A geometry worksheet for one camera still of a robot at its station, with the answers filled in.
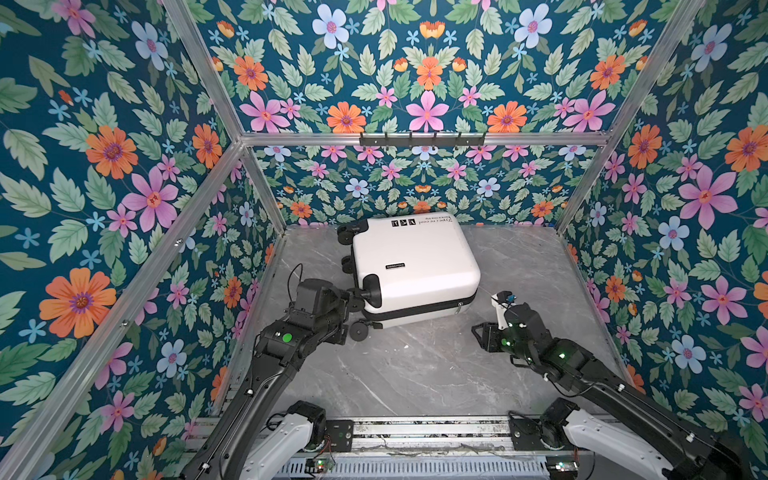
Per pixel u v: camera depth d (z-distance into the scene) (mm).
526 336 584
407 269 812
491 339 676
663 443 426
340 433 737
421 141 922
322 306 571
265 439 546
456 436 750
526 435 734
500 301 713
